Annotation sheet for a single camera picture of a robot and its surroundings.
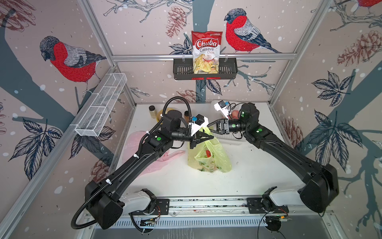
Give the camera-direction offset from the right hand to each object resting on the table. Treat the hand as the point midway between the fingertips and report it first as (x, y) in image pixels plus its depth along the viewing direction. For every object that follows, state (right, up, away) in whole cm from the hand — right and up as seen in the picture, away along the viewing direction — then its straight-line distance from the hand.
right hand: (206, 129), depth 63 cm
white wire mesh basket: (-55, +6, +10) cm, 56 cm away
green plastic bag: (+7, -15, +5) cm, 17 cm away
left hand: (+3, -2, -1) cm, 4 cm away
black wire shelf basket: (-12, +36, +31) cm, 49 cm away
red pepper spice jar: (-11, +7, +40) cm, 42 cm away
